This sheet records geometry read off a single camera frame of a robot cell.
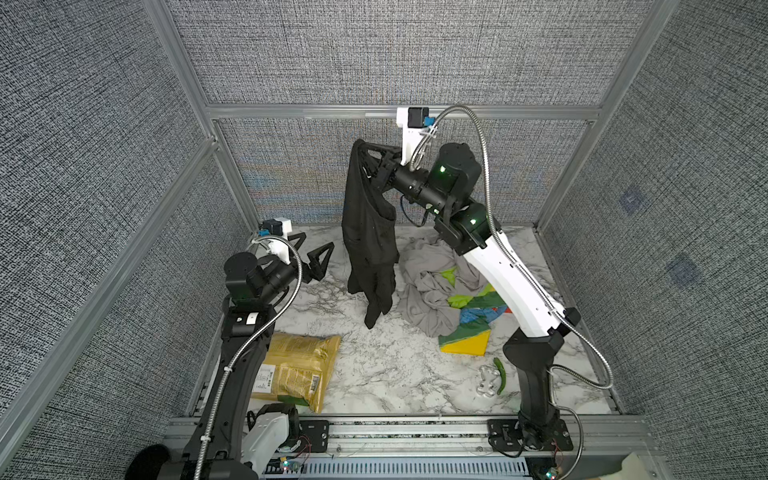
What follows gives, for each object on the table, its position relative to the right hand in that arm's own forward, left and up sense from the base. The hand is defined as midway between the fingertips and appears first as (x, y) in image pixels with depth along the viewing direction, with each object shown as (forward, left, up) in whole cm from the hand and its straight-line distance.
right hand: (357, 146), depth 56 cm
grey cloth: (+8, -20, -49) cm, 53 cm away
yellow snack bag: (-23, +19, -49) cm, 57 cm away
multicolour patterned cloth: (-12, -31, -53) cm, 62 cm away
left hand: (-4, +12, -20) cm, 24 cm away
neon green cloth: (-1, -28, -53) cm, 60 cm away
